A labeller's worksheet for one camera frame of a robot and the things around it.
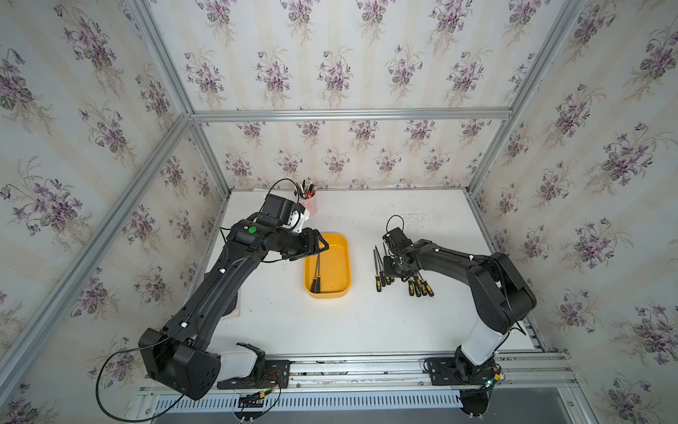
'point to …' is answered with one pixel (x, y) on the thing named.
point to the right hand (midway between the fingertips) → (392, 274)
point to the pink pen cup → (311, 204)
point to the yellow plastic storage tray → (335, 268)
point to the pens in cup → (307, 192)
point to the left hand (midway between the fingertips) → (324, 249)
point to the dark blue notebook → (230, 308)
